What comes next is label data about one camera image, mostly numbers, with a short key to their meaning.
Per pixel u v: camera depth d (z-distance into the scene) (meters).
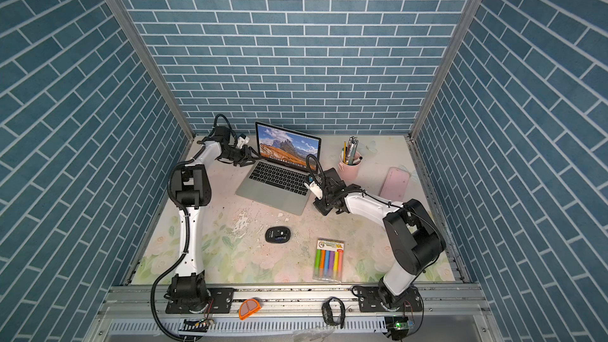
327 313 0.68
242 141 1.05
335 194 0.71
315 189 0.83
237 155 0.98
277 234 0.85
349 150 0.97
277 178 1.04
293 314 0.72
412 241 0.46
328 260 0.81
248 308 0.70
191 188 0.68
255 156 1.06
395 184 1.00
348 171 0.98
